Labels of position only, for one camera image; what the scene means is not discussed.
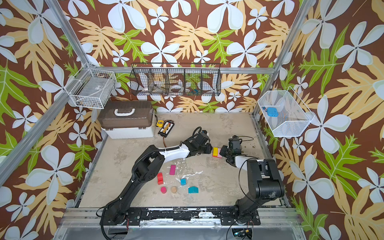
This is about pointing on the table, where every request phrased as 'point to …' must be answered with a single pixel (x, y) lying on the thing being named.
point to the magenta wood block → (172, 170)
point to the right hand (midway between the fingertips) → (222, 148)
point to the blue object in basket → (272, 112)
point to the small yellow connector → (160, 123)
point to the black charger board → (164, 131)
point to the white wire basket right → (284, 113)
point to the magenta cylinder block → (163, 189)
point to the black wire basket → (179, 79)
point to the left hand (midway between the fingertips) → (211, 146)
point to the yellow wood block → (215, 152)
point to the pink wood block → (219, 155)
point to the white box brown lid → (125, 119)
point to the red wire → (163, 142)
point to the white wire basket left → (92, 89)
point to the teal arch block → (193, 189)
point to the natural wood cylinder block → (174, 189)
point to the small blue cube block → (183, 182)
